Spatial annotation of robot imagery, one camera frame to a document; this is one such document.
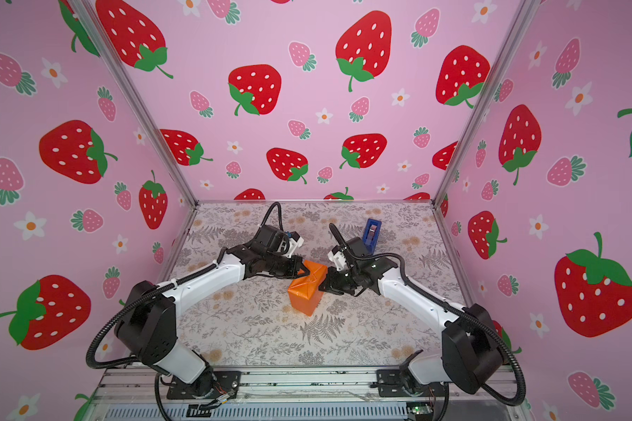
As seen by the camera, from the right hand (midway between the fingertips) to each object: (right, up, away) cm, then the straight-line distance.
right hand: (316, 288), depth 79 cm
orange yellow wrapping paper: (-4, -2, +1) cm, 4 cm away
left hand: (-2, +4, +4) cm, 6 cm away
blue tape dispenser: (+21, +16, +24) cm, 36 cm away
